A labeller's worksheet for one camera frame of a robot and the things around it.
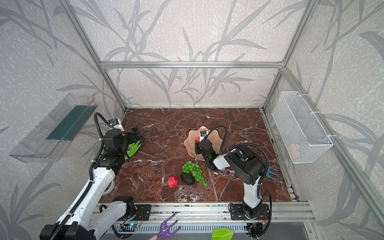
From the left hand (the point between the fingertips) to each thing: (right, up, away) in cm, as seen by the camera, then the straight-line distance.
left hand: (130, 124), depth 78 cm
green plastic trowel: (+47, -51, -10) cm, 70 cm away
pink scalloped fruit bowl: (+30, -12, +18) cm, 37 cm away
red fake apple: (+22, -31, +1) cm, 38 cm away
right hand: (+36, -8, +19) cm, 42 cm away
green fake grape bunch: (+31, -25, +6) cm, 40 cm away
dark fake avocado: (+30, -30, +3) cm, 43 cm away
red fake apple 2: (+35, -10, +17) cm, 40 cm away
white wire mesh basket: (+80, -5, -17) cm, 82 cm away
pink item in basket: (+84, -14, -5) cm, 85 cm away
